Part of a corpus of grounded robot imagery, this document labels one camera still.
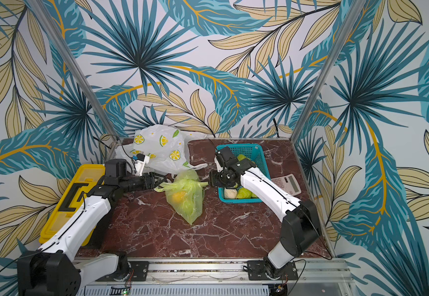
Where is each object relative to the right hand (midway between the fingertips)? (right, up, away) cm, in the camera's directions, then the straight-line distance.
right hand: (214, 181), depth 83 cm
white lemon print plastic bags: (-27, +16, +18) cm, 36 cm away
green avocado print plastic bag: (-10, -12, +1) cm, 16 cm away
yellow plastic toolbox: (-57, +2, -2) cm, 57 cm away
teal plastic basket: (+23, +13, +21) cm, 34 cm away
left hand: (-22, +1, -5) cm, 22 cm away
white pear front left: (+8, -7, +5) cm, 11 cm away
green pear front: (+14, -7, +6) cm, 17 cm away
